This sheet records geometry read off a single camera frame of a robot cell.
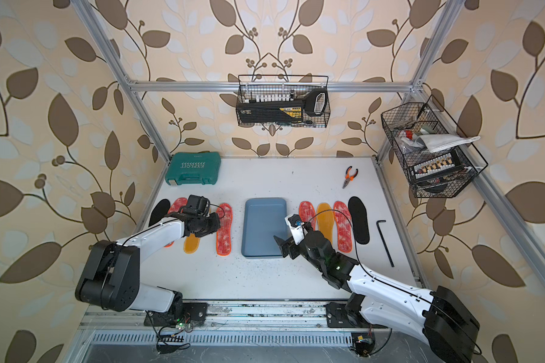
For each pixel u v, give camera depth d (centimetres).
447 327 41
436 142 64
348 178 112
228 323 74
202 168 112
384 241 91
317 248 58
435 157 69
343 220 96
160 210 101
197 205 74
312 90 83
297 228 66
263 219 95
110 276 43
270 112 84
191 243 91
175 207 101
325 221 97
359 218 96
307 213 99
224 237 90
